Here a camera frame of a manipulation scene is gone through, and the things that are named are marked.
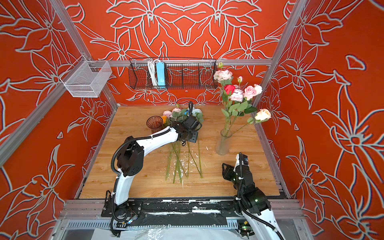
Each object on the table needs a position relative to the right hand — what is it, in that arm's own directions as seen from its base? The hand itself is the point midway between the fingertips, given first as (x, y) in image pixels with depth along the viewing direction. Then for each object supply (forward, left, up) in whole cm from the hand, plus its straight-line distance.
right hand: (223, 164), depth 79 cm
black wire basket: (+55, +24, +22) cm, 63 cm away
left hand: (+20, +16, 0) cm, 26 cm away
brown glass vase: (+23, +38, +9) cm, 46 cm away
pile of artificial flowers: (+10, +25, -8) cm, 28 cm away
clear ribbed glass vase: (+12, -2, -4) cm, 13 cm away
